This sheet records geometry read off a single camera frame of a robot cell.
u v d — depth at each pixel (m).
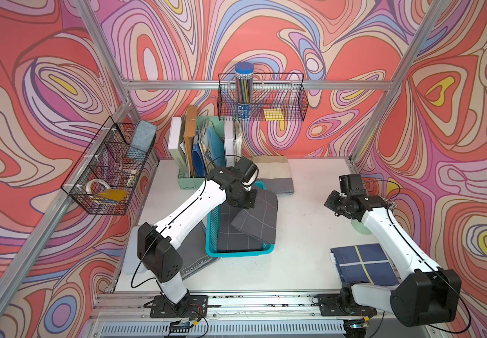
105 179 0.80
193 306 0.73
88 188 0.66
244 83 0.74
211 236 0.81
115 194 0.68
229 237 0.88
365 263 0.82
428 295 0.39
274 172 1.14
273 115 0.91
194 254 0.83
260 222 0.79
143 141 0.82
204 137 0.94
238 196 0.63
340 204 0.74
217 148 0.99
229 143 0.93
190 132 0.84
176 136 0.88
